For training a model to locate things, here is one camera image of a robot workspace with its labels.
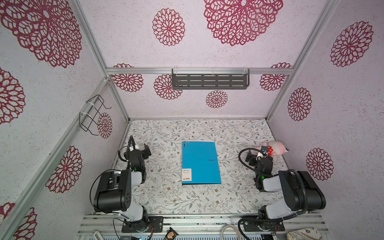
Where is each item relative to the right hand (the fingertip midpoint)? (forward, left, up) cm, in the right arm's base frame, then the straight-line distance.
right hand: (259, 150), depth 91 cm
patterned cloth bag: (-41, -14, -7) cm, 44 cm away
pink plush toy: (+4, -12, -3) cm, 13 cm away
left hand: (-2, +75, +1) cm, 75 cm away
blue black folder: (-4, +36, -10) cm, 38 cm away
